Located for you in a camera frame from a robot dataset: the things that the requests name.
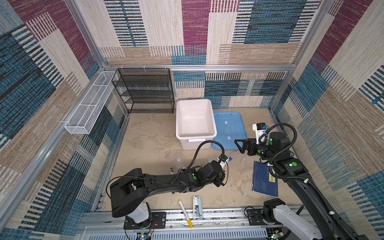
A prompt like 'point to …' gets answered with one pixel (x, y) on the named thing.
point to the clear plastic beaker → (177, 157)
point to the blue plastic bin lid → (229, 127)
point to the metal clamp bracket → (197, 209)
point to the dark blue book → (263, 182)
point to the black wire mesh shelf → (145, 90)
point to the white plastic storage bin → (195, 122)
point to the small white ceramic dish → (210, 159)
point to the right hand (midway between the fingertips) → (241, 143)
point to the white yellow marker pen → (189, 221)
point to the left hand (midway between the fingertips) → (225, 170)
